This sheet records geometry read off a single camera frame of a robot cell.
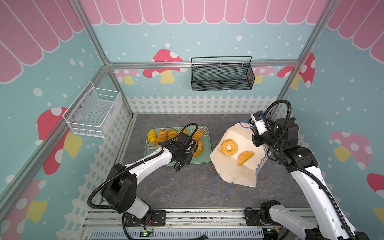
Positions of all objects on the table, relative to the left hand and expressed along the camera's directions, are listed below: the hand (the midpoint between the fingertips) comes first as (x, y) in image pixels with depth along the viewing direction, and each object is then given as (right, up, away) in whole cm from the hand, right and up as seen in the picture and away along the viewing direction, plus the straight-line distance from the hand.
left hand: (186, 160), depth 86 cm
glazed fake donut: (+29, +7, +6) cm, 31 cm away
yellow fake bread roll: (-25, +13, +16) cm, 33 cm away
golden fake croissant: (+8, +6, +9) cm, 13 cm away
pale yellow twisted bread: (+8, +15, +17) cm, 24 cm away
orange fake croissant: (-18, +13, +16) cm, 28 cm away
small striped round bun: (-11, +15, +14) cm, 23 cm away
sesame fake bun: (+34, +2, 0) cm, 34 cm away
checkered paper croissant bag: (+25, -5, +3) cm, 25 cm away
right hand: (+32, +20, -18) cm, 41 cm away
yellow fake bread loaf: (+1, +17, -17) cm, 24 cm away
